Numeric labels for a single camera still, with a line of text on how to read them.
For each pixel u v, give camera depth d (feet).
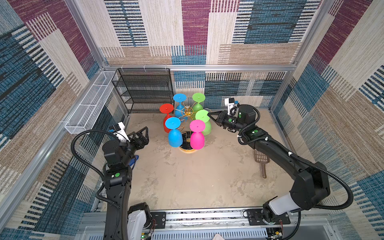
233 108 2.30
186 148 3.18
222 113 2.21
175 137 2.65
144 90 3.59
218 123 2.25
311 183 1.36
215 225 2.39
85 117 3.04
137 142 2.03
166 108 2.66
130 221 1.88
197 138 2.55
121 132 2.00
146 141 2.10
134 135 2.06
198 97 2.80
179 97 2.79
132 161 3.01
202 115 2.49
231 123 2.20
